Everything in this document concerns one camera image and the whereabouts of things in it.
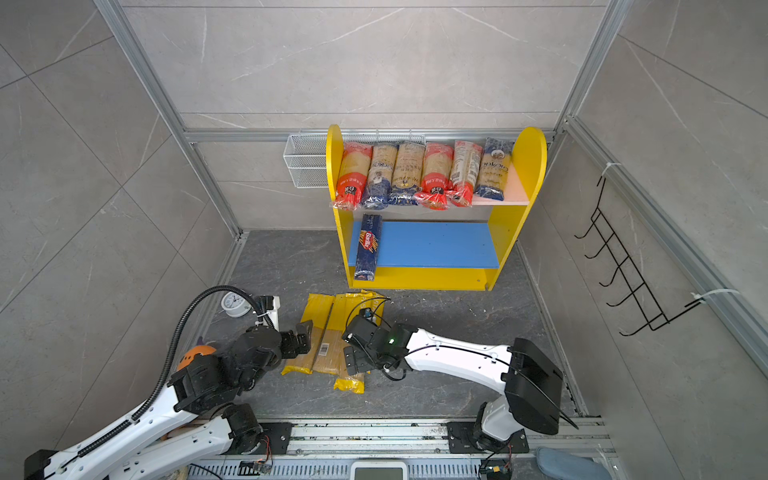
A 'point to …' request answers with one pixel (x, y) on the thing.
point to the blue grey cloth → (563, 464)
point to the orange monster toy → (188, 358)
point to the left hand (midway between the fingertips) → (298, 319)
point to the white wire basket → (305, 155)
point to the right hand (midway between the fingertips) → (364, 355)
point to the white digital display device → (379, 470)
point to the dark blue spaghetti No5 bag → (368, 247)
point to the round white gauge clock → (234, 304)
